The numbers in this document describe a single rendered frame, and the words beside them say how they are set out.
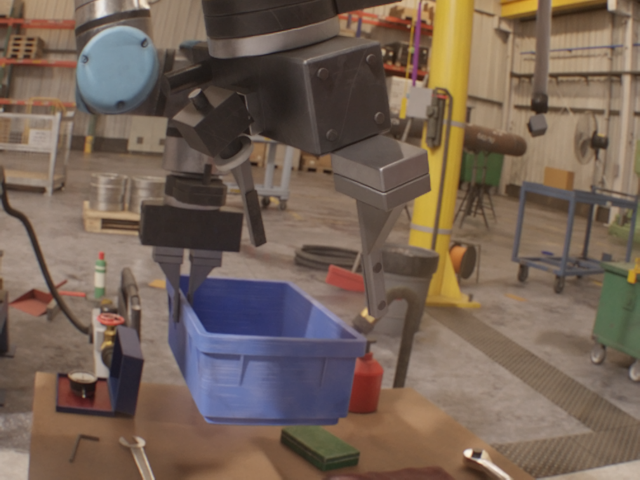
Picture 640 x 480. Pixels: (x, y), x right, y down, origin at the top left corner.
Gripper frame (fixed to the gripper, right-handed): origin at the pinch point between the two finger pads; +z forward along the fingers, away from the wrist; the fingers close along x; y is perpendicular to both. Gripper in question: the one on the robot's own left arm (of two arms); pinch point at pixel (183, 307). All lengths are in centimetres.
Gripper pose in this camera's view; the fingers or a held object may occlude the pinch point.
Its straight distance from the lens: 91.4
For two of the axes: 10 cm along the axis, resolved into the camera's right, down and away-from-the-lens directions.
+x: -9.3, -0.7, -3.7
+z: -1.3, 9.8, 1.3
